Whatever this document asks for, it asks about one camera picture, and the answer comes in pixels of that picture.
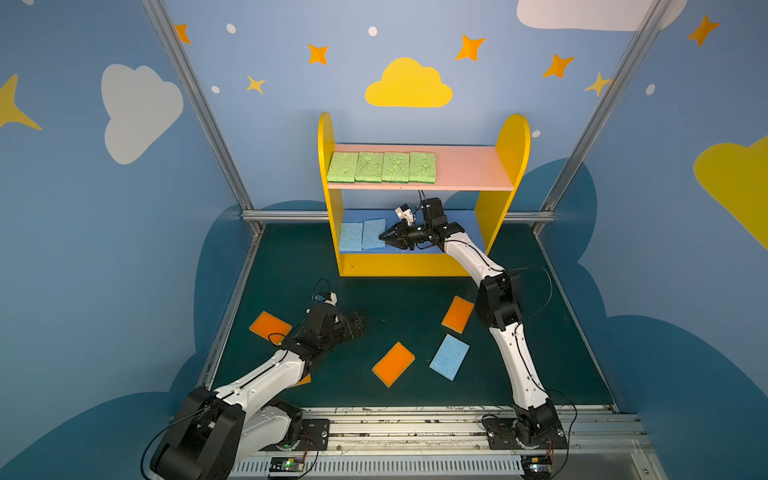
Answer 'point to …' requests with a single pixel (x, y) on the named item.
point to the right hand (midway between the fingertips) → (382, 236)
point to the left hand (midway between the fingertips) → (354, 318)
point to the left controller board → (286, 465)
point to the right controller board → (537, 466)
